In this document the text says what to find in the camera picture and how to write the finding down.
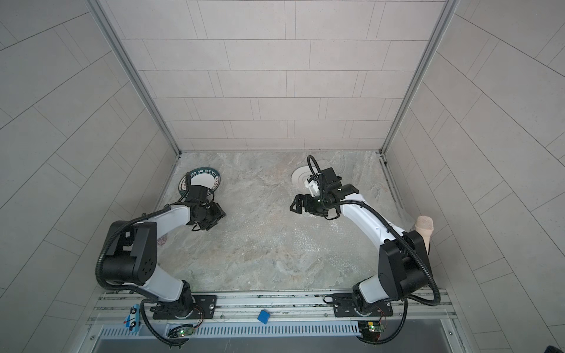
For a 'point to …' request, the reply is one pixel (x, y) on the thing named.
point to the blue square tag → (264, 316)
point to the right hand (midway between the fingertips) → (300, 208)
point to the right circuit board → (373, 327)
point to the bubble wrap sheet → (285, 249)
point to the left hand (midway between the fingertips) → (227, 213)
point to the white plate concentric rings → (299, 176)
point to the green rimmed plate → (201, 176)
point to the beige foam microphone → (424, 225)
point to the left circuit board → (181, 331)
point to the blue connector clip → (133, 320)
